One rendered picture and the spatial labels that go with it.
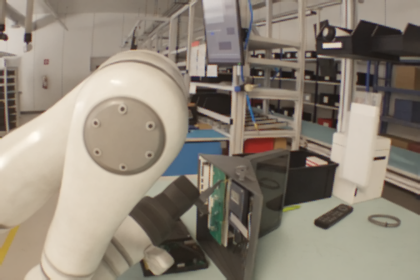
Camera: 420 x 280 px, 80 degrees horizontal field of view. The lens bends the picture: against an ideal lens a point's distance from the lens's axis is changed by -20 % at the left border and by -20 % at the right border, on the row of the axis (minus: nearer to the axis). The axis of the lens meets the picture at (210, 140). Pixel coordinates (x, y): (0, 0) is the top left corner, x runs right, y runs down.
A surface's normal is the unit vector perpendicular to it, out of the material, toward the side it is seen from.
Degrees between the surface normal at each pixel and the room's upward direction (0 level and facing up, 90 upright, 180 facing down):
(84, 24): 90
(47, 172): 99
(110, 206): 116
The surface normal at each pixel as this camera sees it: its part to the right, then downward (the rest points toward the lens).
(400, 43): -0.94, 0.08
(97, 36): 0.34, 0.21
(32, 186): 0.67, 0.30
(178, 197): 0.07, -0.35
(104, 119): 0.02, 0.35
